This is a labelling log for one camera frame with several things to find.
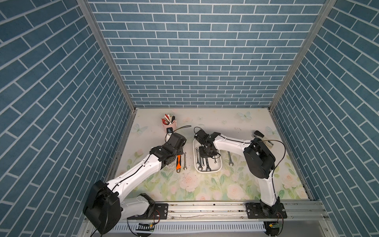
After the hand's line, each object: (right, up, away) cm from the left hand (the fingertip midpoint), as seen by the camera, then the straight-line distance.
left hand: (180, 145), depth 83 cm
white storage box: (+15, -13, +6) cm, 21 cm away
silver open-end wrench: (+31, -11, +9) cm, 34 cm away
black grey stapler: (+51, +5, +16) cm, 54 cm away
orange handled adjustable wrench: (-2, -12, +7) cm, 14 cm away
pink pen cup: (-6, +11, +13) cm, 18 cm away
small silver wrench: (+2, -14, +6) cm, 15 cm away
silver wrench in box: (+12, -13, +6) cm, 19 cm away
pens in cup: (-11, +15, +18) cm, 26 cm away
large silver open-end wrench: (+16, -13, +6) cm, 21 cm away
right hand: (+14, -8, +11) cm, 20 cm away
